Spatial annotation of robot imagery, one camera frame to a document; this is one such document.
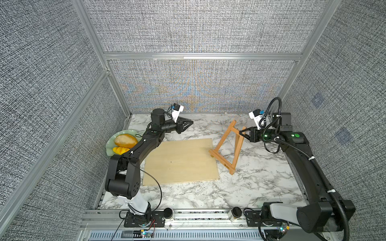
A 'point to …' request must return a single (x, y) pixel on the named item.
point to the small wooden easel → (231, 168)
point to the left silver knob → (168, 214)
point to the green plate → (110, 143)
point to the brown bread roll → (125, 140)
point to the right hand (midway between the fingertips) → (242, 129)
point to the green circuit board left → (147, 234)
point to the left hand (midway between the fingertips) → (193, 120)
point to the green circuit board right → (284, 228)
